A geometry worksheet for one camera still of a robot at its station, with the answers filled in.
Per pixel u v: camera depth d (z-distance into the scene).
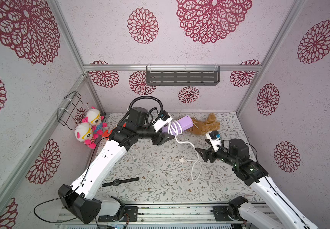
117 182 0.85
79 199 0.37
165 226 0.78
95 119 0.94
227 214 0.73
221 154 0.61
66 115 0.75
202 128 1.00
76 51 0.84
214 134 0.59
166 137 0.63
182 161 0.92
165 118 0.56
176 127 0.63
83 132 0.84
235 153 0.54
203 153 0.65
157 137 0.58
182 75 0.96
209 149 0.63
